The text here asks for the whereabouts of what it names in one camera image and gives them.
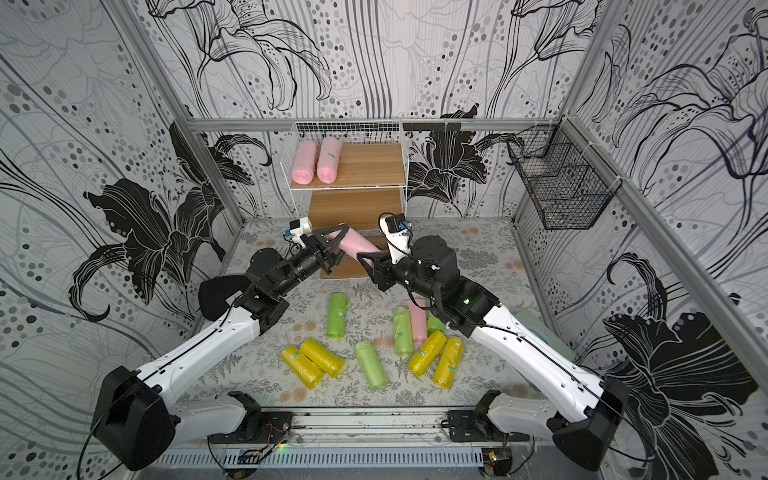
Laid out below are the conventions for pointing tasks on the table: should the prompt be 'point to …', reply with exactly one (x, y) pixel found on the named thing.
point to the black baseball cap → (213, 294)
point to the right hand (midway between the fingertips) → (369, 251)
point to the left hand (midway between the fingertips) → (356, 237)
